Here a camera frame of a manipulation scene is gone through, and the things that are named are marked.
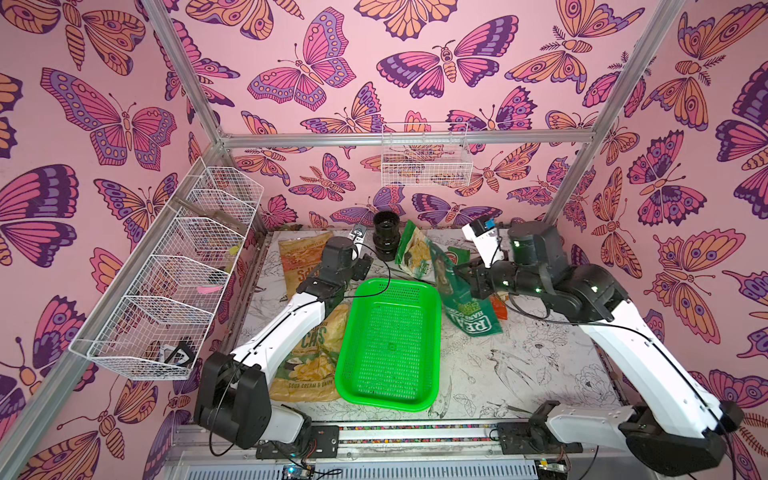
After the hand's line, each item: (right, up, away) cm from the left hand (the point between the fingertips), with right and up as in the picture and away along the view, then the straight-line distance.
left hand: (355, 245), depth 84 cm
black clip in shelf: (-33, -24, -22) cm, 46 cm away
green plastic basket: (+9, -31, +4) cm, 33 cm away
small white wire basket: (+23, +29, +22) cm, 43 cm away
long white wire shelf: (-41, -19, -18) cm, 49 cm away
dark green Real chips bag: (+29, -17, -13) cm, 36 cm away
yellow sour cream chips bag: (-12, -36, -1) cm, 38 cm away
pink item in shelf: (-34, -11, -12) cm, 38 cm away
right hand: (+23, -6, -22) cm, 32 cm away
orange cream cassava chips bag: (+45, -18, +11) cm, 49 cm away
